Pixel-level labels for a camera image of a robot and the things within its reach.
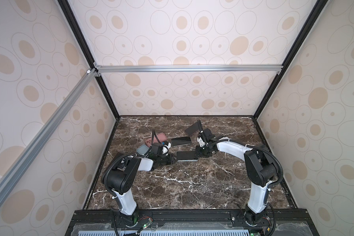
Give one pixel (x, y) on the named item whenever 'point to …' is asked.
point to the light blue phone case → (143, 149)
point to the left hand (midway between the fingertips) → (181, 157)
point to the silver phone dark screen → (181, 141)
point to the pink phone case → (161, 136)
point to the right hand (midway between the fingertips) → (196, 154)
